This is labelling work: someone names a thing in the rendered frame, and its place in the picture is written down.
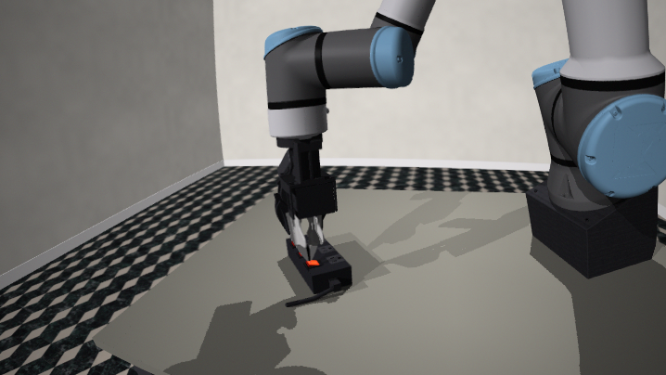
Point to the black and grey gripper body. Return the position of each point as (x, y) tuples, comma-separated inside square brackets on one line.
[(313, 195)]

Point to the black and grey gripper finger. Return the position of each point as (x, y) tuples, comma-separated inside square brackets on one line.
[(315, 234), (293, 228)]

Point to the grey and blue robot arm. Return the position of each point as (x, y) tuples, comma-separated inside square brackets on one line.
[(612, 127)]

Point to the black power strip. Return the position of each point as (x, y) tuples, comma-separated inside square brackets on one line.
[(327, 269)]

